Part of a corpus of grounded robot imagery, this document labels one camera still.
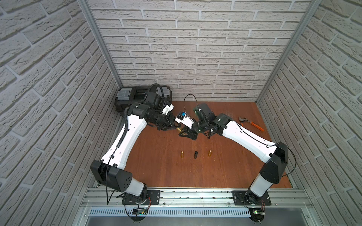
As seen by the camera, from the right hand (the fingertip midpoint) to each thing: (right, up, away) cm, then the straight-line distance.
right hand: (183, 131), depth 74 cm
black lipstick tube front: (+8, -15, +10) cm, 20 cm away
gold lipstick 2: (-1, -15, +11) cm, 19 cm away
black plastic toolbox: (-41, +22, +24) cm, 52 cm away
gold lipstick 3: (+17, -16, +13) cm, 26 cm away
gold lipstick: (-2, +2, -4) cm, 5 cm away
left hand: (-1, +4, -4) cm, 6 cm away
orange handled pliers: (+53, +3, +30) cm, 61 cm away
